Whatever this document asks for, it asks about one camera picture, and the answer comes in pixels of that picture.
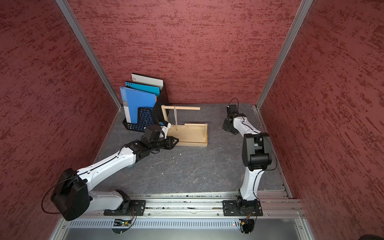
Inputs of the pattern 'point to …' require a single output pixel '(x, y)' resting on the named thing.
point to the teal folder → (154, 90)
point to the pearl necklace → (175, 117)
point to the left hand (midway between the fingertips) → (176, 143)
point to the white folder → (147, 80)
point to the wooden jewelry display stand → (195, 135)
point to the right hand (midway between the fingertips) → (228, 129)
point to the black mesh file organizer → (148, 117)
